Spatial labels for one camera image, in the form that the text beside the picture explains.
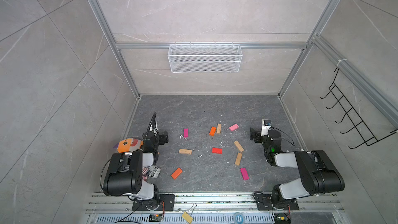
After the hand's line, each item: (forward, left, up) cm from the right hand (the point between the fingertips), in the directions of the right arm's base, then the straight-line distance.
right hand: (260, 127), depth 93 cm
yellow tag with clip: (-44, +44, -5) cm, 62 cm away
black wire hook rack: (-22, -28, +27) cm, 45 cm away
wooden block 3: (-11, +13, -6) cm, 18 cm away
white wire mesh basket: (+40, +35, +24) cm, 58 cm away
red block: (-11, +28, -7) cm, 30 cm away
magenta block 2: (-25, +13, -6) cm, 29 cm away
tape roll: (-44, +20, -7) cm, 49 cm away
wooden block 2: (-12, +46, -6) cm, 48 cm away
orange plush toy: (-12, +77, +3) cm, 78 cm away
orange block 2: (-25, +50, -6) cm, 56 cm away
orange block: (+2, +29, -6) cm, 30 cm away
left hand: (+1, +63, 0) cm, 63 cm away
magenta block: (+1, +47, -6) cm, 47 cm away
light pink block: (+4, +15, -6) cm, 17 cm away
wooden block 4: (-17, +15, -7) cm, 24 cm away
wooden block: (+3, +25, -6) cm, 26 cm away
